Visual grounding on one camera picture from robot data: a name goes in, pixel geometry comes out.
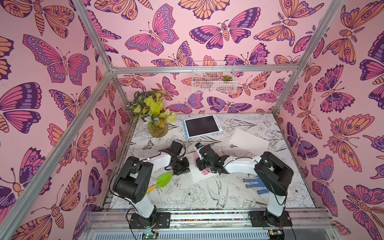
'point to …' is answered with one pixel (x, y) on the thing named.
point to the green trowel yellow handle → (161, 181)
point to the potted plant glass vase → (148, 107)
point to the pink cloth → (205, 171)
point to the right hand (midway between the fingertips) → (196, 158)
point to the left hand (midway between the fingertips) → (191, 169)
